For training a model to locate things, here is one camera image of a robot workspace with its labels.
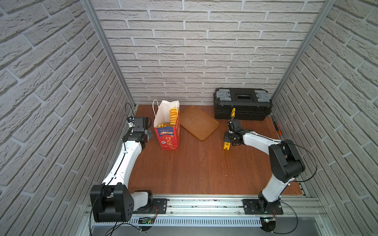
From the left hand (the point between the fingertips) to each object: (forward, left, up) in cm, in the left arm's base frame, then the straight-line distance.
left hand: (141, 131), depth 82 cm
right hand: (+5, -55, -14) cm, 57 cm away
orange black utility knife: (+18, -95, -18) cm, 98 cm away
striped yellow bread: (+10, -18, +2) cm, 21 cm away
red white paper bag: (-2, -16, -3) cm, 16 cm away
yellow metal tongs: (-1, -52, -13) cm, 54 cm away
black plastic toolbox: (+23, -64, 0) cm, 68 cm away
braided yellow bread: (+10, -12, -6) cm, 16 cm away
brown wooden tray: (+22, -35, -19) cm, 45 cm away
